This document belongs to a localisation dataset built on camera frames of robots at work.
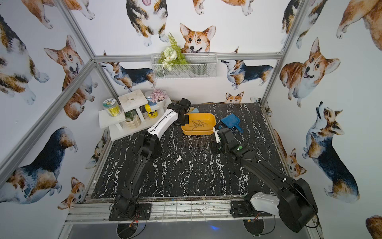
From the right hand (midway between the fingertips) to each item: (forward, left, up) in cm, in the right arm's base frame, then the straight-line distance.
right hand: (216, 139), depth 83 cm
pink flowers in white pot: (+25, +34, +10) cm, 44 cm away
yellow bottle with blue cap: (+27, +45, -9) cm, 54 cm away
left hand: (+22, +22, -9) cm, 33 cm away
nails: (+23, +10, -15) cm, 29 cm away
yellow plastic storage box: (+25, +4, -11) cm, 27 cm away
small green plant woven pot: (+20, +56, -7) cm, 60 cm away
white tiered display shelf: (+16, +67, -11) cm, 69 cm away
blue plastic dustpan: (+25, -14, -16) cm, 33 cm away
